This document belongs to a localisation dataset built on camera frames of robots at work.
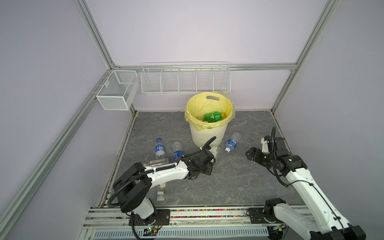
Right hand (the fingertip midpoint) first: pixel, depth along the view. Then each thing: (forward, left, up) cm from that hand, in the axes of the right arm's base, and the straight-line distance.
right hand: (253, 156), depth 79 cm
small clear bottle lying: (+2, +54, -10) cm, 55 cm away
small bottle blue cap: (+10, +54, -10) cm, 56 cm away
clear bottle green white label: (+6, +20, -5) cm, 22 cm away
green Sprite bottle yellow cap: (+28, +19, +2) cm, 34 cm away
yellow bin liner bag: (+33, +26, +8) cm, 43 cm away
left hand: (-3, +23, -8) cm, 25 cm away
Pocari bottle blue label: (+8, +42, -9) cm, 44 cm away
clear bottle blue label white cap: (+15, +7, -10) cm, 19 cm away
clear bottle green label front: (-18, +49, -11) cm, 53 cm away
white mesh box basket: (+46, +84, +10) cm, 96 cm away
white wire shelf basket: (+49, +37, +17) cm, 64 cm away
